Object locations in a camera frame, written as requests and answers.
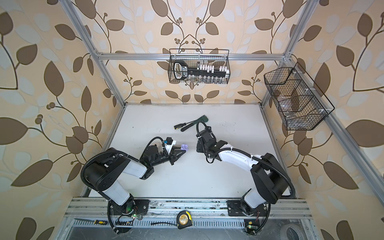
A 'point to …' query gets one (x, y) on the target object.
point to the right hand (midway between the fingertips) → (200, 146)
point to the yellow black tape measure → (184, 219)
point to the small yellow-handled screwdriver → (96, 222)
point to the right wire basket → (302, 106)
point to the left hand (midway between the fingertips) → (185, 149)
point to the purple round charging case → (184, 147)
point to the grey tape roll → (301, 235)
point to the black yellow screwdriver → (179, 125)
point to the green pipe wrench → (203, 118)
